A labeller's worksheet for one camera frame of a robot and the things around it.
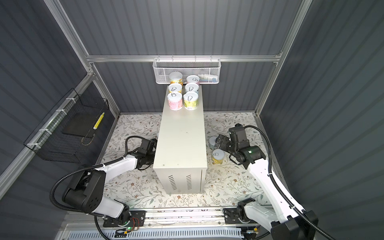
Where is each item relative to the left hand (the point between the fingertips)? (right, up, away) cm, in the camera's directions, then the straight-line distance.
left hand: (162, 157), depth 92 cm
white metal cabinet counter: (+15, +7, -34) cm, 38 cm away
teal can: (+34, +1, -1) cm, 35 cm away
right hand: (+36, +11, -15) cm, 40 cm away
